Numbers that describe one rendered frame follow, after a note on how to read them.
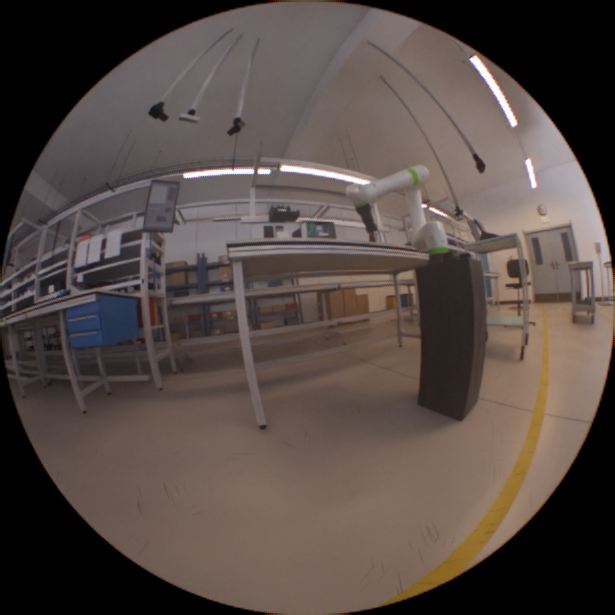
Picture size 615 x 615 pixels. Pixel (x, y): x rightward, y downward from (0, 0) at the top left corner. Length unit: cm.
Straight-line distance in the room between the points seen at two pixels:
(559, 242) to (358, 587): 732
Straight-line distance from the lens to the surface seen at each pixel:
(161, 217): 193
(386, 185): 113
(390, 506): 77
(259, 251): 90
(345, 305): 485
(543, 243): 721
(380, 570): 69
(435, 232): 110
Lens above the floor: 68
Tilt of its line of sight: 1 degrees down
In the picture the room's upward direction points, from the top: 6 degrees counter-clockwise
